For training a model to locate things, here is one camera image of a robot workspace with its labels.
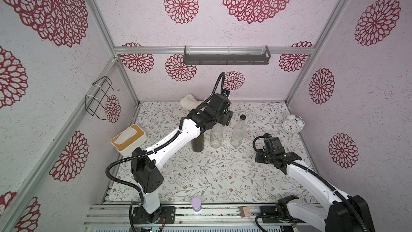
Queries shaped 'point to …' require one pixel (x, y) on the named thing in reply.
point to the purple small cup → (196, 204)
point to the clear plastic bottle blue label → (238, 132)
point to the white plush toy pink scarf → (189, 102)
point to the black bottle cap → (242, 116)
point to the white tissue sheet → (124, 136)
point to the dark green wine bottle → (198, 143)
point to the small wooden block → (245, 211)
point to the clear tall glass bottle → (216, 135)
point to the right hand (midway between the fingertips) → (257, 152)
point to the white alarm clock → (293, 125)
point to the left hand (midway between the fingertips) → (222, 111)
